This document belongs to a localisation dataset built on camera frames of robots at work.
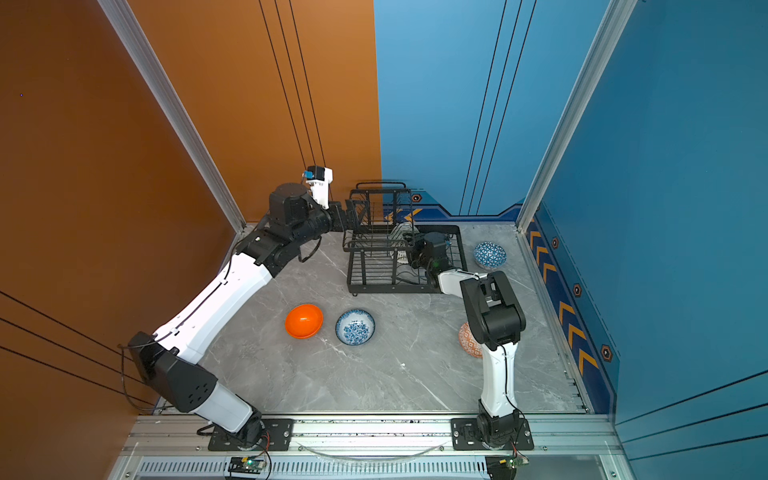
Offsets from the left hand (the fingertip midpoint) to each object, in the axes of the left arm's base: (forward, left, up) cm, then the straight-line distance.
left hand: (356, 199), depth 71 cm
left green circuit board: (-49, +25, -41) cm, 69 cm away
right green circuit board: (-49, -36, -40) cm, 73 cm away
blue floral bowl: (-15, +2, -39) cm, 41 cm away
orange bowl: (-14, +18, -37) cm, 43 cm away
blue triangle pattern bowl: (+14, -44, -37) cm, 59 cm away
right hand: (+12, -11, -26) cm, 31 cm away
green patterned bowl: (+12, -13, -23) cm, 29 cm away
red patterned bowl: (-19, -32, -37) cm, 53 cm away
